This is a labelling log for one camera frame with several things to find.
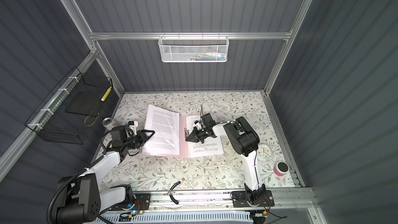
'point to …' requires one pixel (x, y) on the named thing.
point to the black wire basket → (68, 115)
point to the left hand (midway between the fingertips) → (152, 133)
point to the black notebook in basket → (87, 102)
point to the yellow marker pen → (103, 97)
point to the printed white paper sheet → (166, 124)
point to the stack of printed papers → (210, 146)
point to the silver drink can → (108, 123)
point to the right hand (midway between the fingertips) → (188, 141)
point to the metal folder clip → (186, 132)
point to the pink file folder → (183, 141)
